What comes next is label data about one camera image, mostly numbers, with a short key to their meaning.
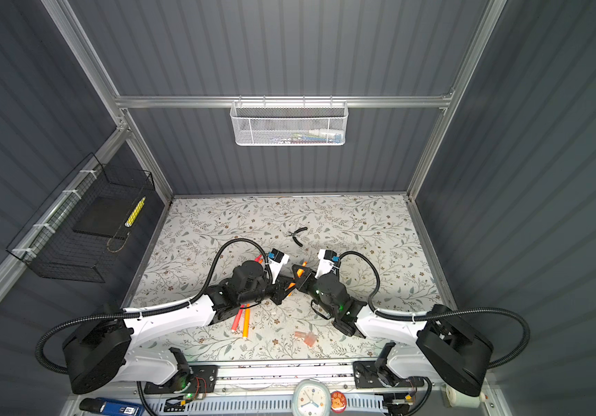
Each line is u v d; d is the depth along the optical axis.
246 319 0.85
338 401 0.70
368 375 0.74
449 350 0.42
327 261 0.74
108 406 0.67
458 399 0.64
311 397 0.68
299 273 0.78
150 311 0.49
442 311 0.46
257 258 0.99
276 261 0.71
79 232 0.71
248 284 0.62
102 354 0.41
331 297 0.61
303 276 0.79
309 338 0.81
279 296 0.70
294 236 1.05
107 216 0.74
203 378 0.72
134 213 0.77
